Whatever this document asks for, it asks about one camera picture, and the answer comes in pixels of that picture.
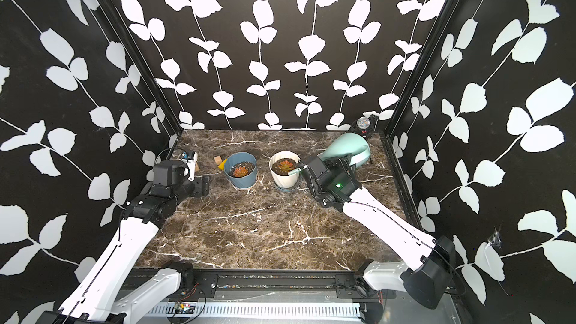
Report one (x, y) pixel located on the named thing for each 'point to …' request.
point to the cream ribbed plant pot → (285, 181)
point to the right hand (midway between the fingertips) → (353, 152)
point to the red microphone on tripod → (365, 126)
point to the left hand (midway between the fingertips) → (198, 172)
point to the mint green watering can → (343, 145)
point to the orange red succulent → (240, 172)
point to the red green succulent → (286, 166)
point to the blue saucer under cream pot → (294, 188)
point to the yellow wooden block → (221, 166)
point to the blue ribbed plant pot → (241, 159)
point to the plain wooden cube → (217, 159)
